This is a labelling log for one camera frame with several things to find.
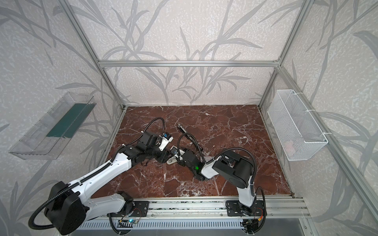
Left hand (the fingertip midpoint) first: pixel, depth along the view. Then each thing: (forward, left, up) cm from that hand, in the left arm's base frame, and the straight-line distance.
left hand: (171, 148), depth 81 cm
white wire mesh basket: (-4, -57, +22) cm, 61 cm away
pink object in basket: (-3, -61, +8) cm, 62 cm away
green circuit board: (-33, +18, -13) cm, 40 cm away
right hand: (+6, -4, -7) cm, 10 cm away
